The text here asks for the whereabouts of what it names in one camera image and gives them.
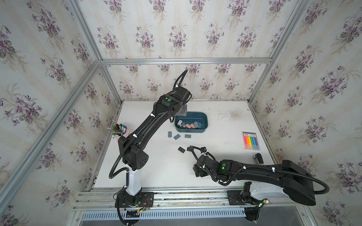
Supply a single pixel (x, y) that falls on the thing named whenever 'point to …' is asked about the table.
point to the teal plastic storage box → (193, 122)
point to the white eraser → (179, 122)
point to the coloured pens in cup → (118, 129)
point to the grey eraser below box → (188, 136)
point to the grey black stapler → (258, 159)
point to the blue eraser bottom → (183, 124)
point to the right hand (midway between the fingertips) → (200, 168)
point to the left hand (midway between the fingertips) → (176, 109)
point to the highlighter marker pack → (250, 141)
